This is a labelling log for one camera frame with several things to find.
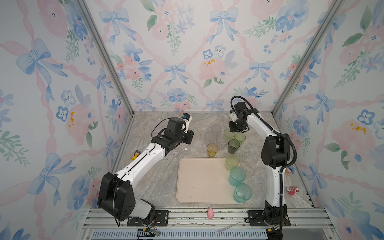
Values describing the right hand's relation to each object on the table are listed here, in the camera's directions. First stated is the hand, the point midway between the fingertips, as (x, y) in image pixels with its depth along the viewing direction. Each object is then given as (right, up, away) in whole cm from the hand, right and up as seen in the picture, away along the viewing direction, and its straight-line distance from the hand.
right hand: (232, 128), depth 101 cm
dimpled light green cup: (-4, -3, -3) cm, 6 cm away
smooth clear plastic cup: (-8, -8, -1) cm, 11 cm away
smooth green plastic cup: (+5, -6, 0) cm, 8 cm away
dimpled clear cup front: (-15, -5, +2) cm, 16 cm away
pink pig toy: (-18, -43, -26) cm, 53 cm away
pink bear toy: (+26, -33, -21) cm, 47 cm away
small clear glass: (-32, -13, -3) cm, 34 cm away
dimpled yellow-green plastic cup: (-4, -19, -12) cm, 23 cm away
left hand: (-27, -1, -20) cm, 33 cm away
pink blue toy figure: (+29, -24, -16) cm, 40 cm away
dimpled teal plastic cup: (0, -35, -21) cm, 40 cm away
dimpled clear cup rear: (-9, -1, +11) cm, 14 cm away
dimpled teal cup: (-1, -26, -16) cm, 31 cm away
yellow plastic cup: (-14, -13, -3) cm, 20 cm away
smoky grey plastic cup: (0, -11, -1) cm, 12 cm away
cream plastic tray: (-21, -30, -16) cm, 39 cm away
